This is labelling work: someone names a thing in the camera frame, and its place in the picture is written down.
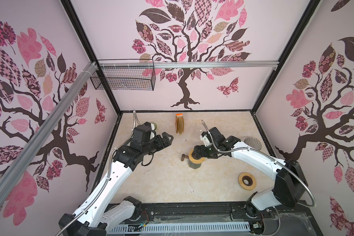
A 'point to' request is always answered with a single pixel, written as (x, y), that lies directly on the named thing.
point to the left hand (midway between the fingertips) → (167, 143)
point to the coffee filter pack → (179, 123)
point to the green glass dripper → (155, 125)
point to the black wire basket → (124, 74)
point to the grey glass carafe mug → (191, 164)
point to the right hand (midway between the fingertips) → (198, 153)
